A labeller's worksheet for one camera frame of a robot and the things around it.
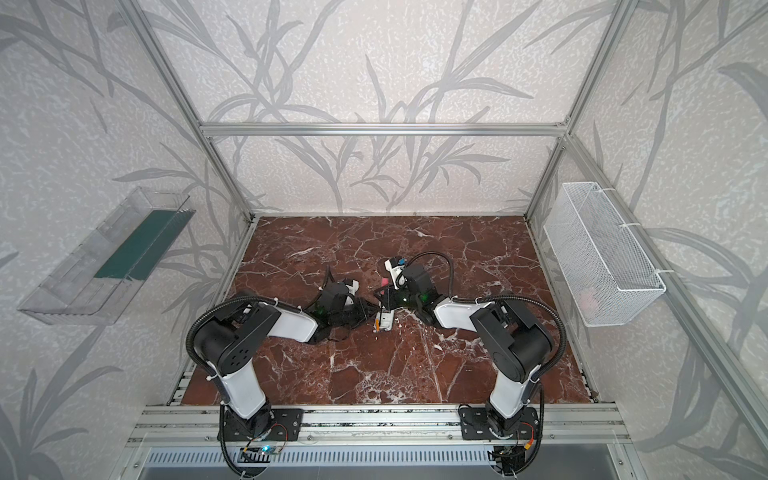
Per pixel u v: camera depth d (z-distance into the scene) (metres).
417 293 0.72
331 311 0.75
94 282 0.64
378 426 0.75
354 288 0.90
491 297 0.53
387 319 0.91
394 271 0.83
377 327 0.89
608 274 0.61
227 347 0.48
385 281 0.85
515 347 0.47
